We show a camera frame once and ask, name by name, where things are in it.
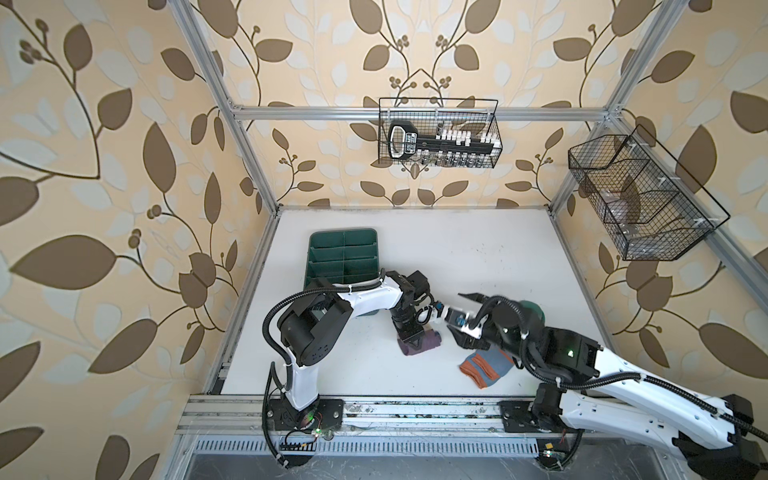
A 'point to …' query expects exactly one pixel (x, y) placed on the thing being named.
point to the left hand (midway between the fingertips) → (420, 341)
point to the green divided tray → (336, 256)
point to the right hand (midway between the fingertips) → (461, 308)
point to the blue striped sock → (487, 366)
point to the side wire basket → (652, 209)
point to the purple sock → (430, 340)
